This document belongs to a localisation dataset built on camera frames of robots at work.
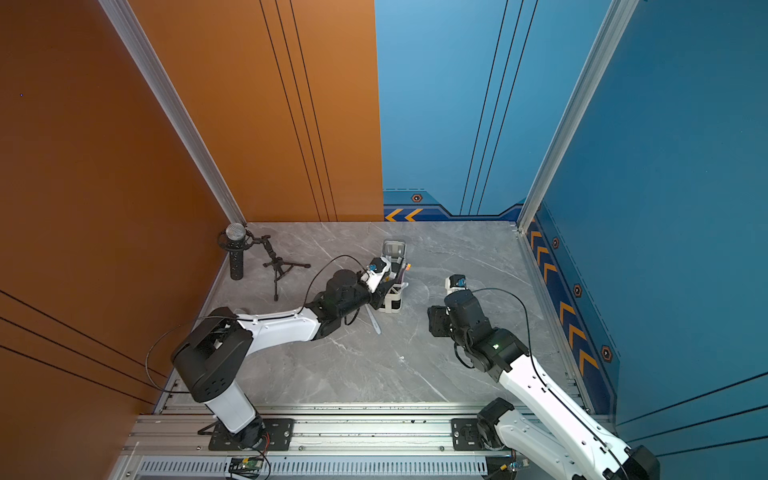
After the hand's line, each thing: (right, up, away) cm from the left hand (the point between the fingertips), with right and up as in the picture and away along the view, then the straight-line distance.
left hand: (392, 272), depth 85 cm
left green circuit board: (-36, -47, -13) cm, 60 cm away
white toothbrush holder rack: (0, -8, +4) cm, 9 cm away
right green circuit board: (+27, -45, -16) cm, 54 cm away
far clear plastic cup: (0, +7, +19) cm, 20 cm away
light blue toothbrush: (-6, -16, +8) cm, 19 cm away
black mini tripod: (-39, +1, +15) cm, 41 cm away
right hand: (+11, -9, -8) cm, 17 cm away
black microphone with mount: (-45, +10, -1) cm, 46 cm away
